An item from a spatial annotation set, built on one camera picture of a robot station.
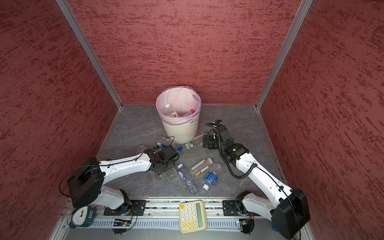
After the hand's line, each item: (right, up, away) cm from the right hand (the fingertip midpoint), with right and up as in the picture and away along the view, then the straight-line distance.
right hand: (209, 140), depth 81 cm
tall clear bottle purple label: (-13, -22, +4) cm, 26 cm away
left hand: (-23, -17, +5) cm, 29 cm away
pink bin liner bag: (-20, +22, +20) cm, 36 cm away
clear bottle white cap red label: (-22, +15, +11) cm, 29 cm away
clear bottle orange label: (-5, -16, +4) cm, 18 cm away
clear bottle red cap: (-10, +18, +19) cm, 28 cm away
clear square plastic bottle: (-21, -18, -1) cm, 28 cm away
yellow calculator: (-9, -35, -11) cm, 38 cm away
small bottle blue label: (+1, -20, -2) cm, 20 cm away
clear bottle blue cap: (-28, -5, +14) cm, 32 cm away
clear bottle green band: (-10, -4, +14) cm, 18 cm away
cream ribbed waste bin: (-16, +3, +6) cm, 17 cm away
